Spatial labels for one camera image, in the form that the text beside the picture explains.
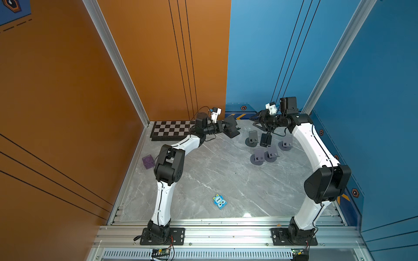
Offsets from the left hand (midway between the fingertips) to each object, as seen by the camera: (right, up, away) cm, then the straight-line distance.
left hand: (232, 123), depth 91 cm
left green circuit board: (-34, -61, -19) cm, 72 cm away
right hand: (+8, +1, -10) cm, 13 cm away
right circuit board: (+28, -60, -20) cm, 69 cm away
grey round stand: (+16, -21, +3) cm, 26 cm away
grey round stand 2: (+24, -19, +5) cm, 31 cm away
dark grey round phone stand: (+14, -11, +12) cm, 21 cm away
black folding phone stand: (+23, -10, +14) cm, 29 cm away
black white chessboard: (-41, -4, +21) cm, 46 cm away
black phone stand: (-1, +2, -1) cm, 2 cm away
